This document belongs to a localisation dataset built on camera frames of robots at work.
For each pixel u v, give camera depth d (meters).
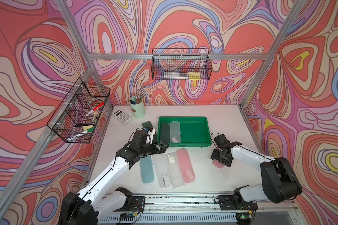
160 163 0.89
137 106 1.04
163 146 0.70
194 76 0.91
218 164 0.81
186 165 0.87
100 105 0.76
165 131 1.00
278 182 0.43
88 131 0.71
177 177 0.82
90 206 0.39
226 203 0.73
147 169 0.86
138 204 0.72
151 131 0.73
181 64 0.96
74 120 0.73
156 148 0.68
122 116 1.11
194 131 1.02
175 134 1.01
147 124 1.05
